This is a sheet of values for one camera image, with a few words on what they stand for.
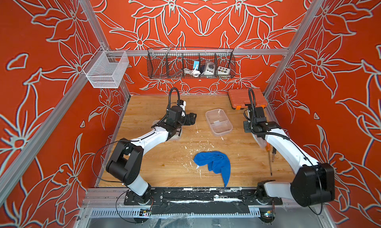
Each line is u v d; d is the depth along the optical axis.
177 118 0.70
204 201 0.73
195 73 0.85
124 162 0.44
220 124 1.01
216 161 0.82
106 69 0.94
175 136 0.68
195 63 0.83
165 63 1.00
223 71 0.94
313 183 0.40
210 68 0.91
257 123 0.64
